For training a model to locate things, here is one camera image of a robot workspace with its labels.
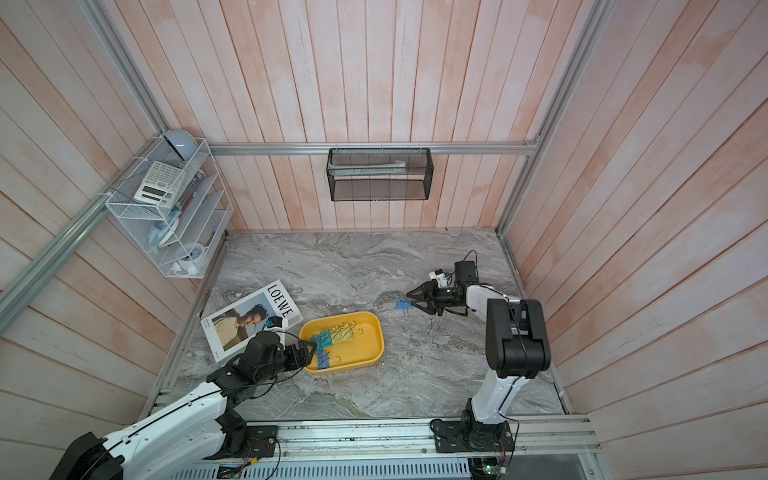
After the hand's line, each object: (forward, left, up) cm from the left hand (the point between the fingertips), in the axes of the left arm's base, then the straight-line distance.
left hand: (305, 351), depth 85 cm
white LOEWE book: (+7, +24, -1) cm, 25 cm away
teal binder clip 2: (+5, -6, -1) cm, 8 cm away
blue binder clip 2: (+16, -30, -1) cm, 34 cm away
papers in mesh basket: (+44, -27, +32) cm, 60 cm away
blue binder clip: (-2, -6, -1) cm, 6 cm away
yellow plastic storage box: (+3, -18, -4) cm, 18 cm away
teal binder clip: (+3, -4, -1) cm, 5 cm away
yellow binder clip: (+7, -10, -1) cm, 12 cm away
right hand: (+16, -31, +4) cm, 35 cm away
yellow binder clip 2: (+8, -15, -3) cm, 17 cm away
